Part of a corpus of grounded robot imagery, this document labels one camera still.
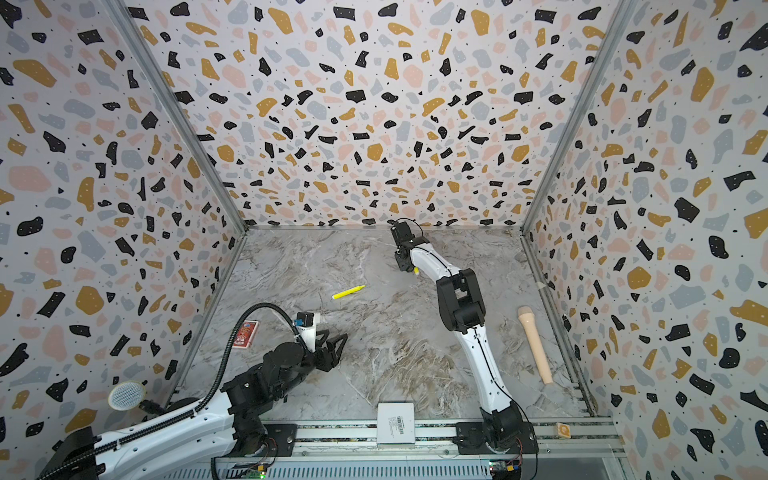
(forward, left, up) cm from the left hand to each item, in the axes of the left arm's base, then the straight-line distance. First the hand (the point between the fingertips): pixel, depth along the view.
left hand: (340, 332), depth 77 cm
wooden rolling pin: (+10, -55, -11) cm, 57 cm away
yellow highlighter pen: (+22, +2, -16) cm, 27 cm away
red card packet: (+6, +31, -13) cm, 34 cm away
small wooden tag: (-21, -56, -14) cm, 62 cm away
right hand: (+37, -19, -12) cm, 43 cm away
